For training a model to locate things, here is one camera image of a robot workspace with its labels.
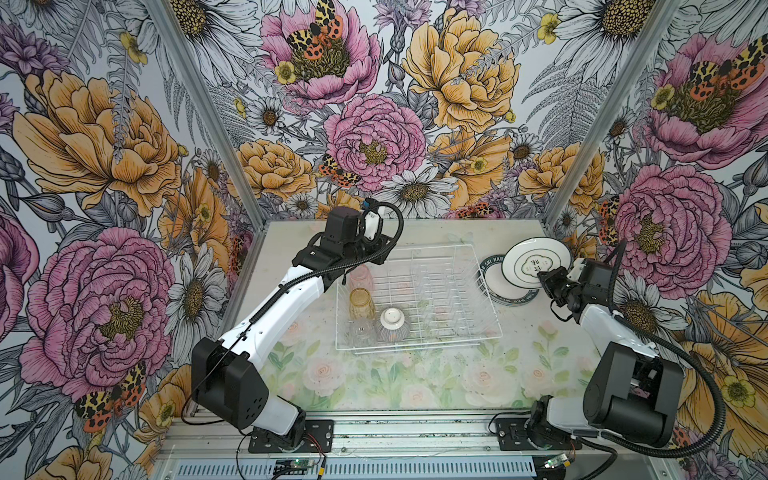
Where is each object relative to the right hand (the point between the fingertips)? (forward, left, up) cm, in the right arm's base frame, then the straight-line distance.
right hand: (536, 278), depth 89 cm
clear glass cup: (-14, +51, -2) cm, 53 cm away
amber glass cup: (-6, +51, -3) cm, 52 cm away
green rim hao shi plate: (+5, +7, -12) cm, 15 cm away
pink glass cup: (+5, +52, -4) cm, 52 cm away
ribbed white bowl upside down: (-10, +42, -6) cm, 44 cm away
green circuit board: (-42, +67, -13) cm, 80 cm away
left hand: (+1, +43, +14) cm, 45 cm away
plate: (+9, 0, -2) cm, 9 cm away
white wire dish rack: (+1, +34, -9) cm, 35 cm away
